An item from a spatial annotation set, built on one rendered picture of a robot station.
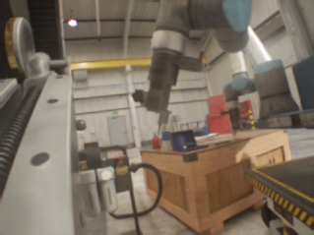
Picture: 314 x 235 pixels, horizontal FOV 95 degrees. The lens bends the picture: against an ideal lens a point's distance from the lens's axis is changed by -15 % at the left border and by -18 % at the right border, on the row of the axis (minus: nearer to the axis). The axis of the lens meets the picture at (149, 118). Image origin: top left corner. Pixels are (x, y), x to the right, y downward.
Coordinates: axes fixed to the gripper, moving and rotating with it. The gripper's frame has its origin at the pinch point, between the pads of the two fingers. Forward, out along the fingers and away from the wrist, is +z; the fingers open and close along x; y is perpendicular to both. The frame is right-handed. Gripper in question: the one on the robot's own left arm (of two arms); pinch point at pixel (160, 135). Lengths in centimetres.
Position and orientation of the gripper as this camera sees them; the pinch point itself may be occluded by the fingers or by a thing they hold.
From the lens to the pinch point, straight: 43.8
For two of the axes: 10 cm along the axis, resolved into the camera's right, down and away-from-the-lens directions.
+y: -9.3, -2.3, 3.0
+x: -3.2, 0.7, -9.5
